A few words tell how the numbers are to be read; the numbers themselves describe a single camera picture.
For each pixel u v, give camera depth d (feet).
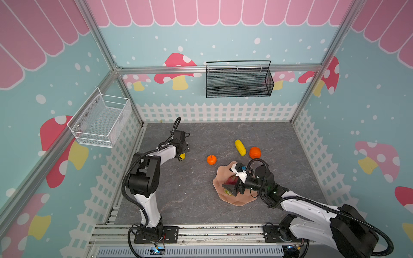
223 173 2.96
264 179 1.96
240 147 3.36
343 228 1.35
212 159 3.17
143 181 1.70
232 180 2.71
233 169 2.24
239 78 3.04
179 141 2.64
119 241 2.37
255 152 3.18
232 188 2.25
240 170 2.19
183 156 3.19
